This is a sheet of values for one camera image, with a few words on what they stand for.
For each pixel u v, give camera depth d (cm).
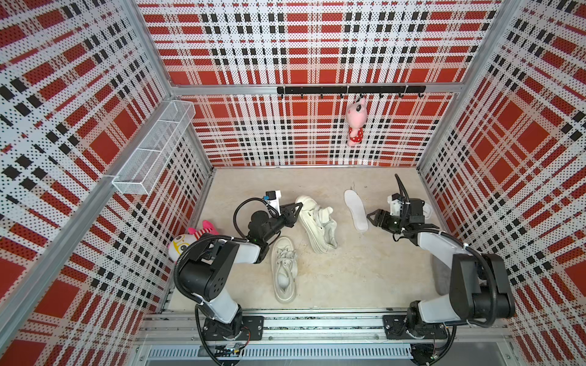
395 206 84
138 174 69
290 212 80
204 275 46
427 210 104
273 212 77
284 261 80
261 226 69
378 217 83
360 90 88
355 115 91
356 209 105
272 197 78
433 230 60
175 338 73
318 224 82
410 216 72
